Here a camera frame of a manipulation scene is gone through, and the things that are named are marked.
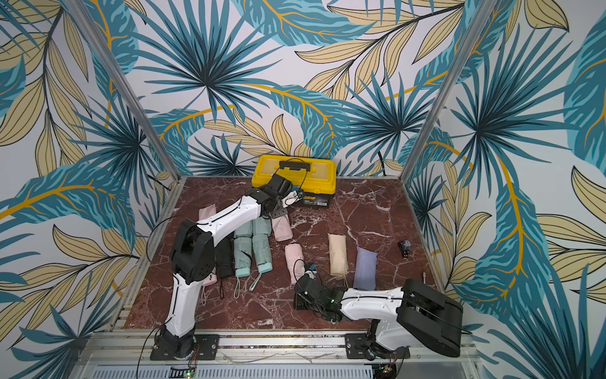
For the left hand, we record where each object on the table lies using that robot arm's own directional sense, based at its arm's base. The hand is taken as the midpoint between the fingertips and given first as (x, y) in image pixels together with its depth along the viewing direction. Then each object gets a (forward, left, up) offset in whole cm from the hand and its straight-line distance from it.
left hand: (278, 202), depth 95 cm
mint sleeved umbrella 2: (-18, +5, -8) cm, 21 cm away
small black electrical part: (-14, -51, -8) cm, 53 cm away
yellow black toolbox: (+10, -15, +4) cm, 18 cm away
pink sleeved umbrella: (-21, -8, -10) cm, 24 cm away
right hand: (-34, -8, -12) cm, 36 cm away
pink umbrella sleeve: (+1, +32, -9) cm, 33 cm away
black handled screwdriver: (-26, -56, -11) cm, 62 cm away
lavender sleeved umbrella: (-25, -34, -9) cm, 43 cm away
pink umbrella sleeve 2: (-7, -2, -9) cm, 11 cm away
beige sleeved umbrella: (-19, -24, -8) cm, 32 cm away
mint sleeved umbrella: (-18, +12, -8) cm, 23 cm away
